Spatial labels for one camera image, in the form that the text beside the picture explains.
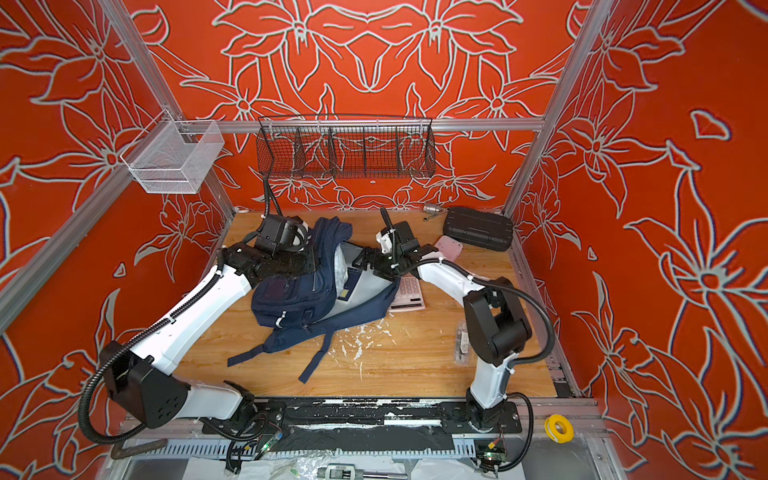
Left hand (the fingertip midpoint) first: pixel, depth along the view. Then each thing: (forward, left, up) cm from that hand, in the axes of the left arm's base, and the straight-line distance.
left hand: (320, 256), depth 78 cm
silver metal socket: (+41, -35, -19) cm, 57 cm away
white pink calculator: (+1, -25, -20) cm, 32 cm away
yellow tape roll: (-32, -62, -22) cm, 73 cm away
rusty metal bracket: (-43, +43, -22) cm, 65 cm away
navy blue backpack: (-7, -7, -4) cm, 10 cm away
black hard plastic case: (+27, -50, -16) cm, 59 cm away
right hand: (+4, -9, -9) cm, 14 cm away
